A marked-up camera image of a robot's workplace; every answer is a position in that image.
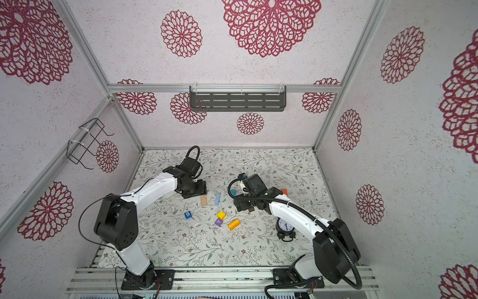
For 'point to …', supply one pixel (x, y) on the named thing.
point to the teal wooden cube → (233, 192)
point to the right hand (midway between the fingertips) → (241, 197)
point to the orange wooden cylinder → (234, 224)
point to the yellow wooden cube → (221, 215)
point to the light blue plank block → (217, 199)
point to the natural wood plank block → (204, 200)
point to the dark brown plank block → (251, 209)
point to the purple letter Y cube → (218, 222)
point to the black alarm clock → (284, 230)
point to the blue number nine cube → (188, 215)
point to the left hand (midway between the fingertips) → (200, 195)
